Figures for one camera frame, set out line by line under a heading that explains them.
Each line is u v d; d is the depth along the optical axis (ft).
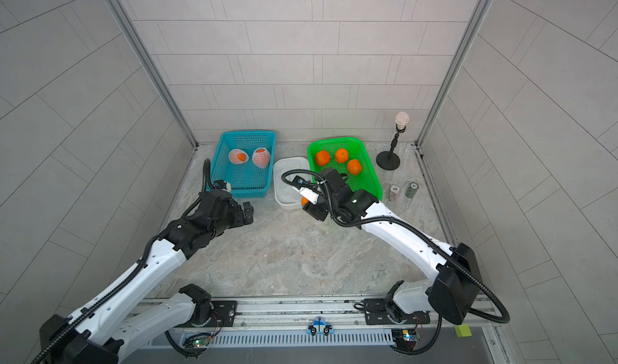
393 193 3.05
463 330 2.19
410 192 3.16
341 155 3.45
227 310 2.33
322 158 3.45
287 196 2.96
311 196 2.14
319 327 2.23
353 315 2.37
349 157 3.54
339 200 1.83
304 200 2.14
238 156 3.38
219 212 1.90
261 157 3.35
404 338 2.23
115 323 1.32
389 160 3.57
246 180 3.38
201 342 2.11
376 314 2.32
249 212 2.28
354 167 3.33
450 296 1.26
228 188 2.31
